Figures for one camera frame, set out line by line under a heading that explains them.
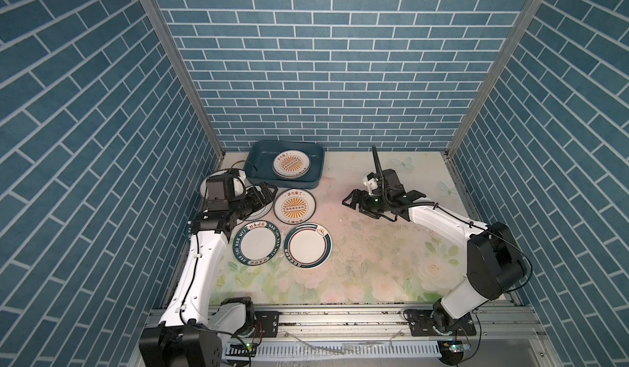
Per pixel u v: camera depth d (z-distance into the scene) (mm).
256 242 902
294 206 1018
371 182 825
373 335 735
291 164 1146
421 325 734
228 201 576
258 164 1155
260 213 978
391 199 686
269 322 725
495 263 450
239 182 632
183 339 364
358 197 786
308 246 884
